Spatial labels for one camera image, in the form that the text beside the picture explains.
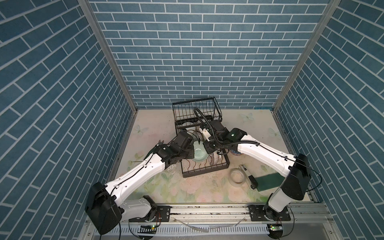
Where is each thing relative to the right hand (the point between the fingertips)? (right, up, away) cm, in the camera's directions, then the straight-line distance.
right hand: (203, 143), depth 80 cm
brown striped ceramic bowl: (+7, -9, +4) cm, 12 cm away
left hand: (-6, -4, -1) cm, 7 cm away
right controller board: (+36, -43, -7) cm, 56 cm away
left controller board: (-27, -41, -8) cm, 50 cm away
